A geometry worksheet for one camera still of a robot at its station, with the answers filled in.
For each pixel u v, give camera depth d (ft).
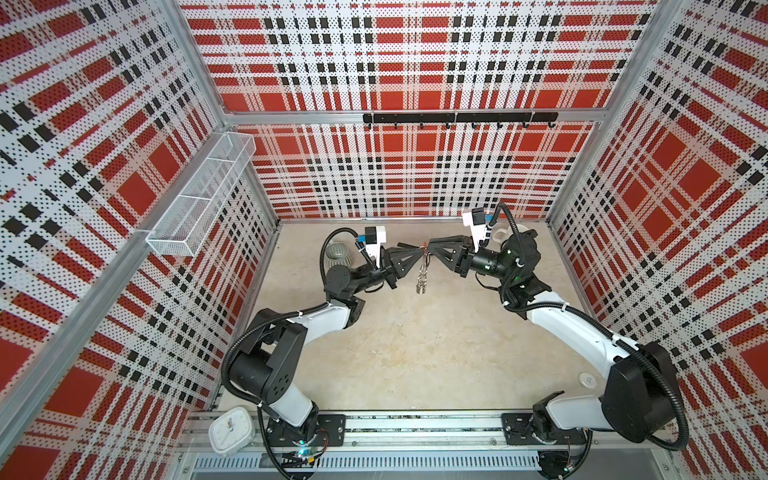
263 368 1.47
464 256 2.04
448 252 2.30
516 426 2.42
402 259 2.27
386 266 2.12
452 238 2.22
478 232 2.03
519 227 1.67
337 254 3.51
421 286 2.27
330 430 2.41
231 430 2.35
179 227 2.92
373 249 2.12
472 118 2.94
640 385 1.33
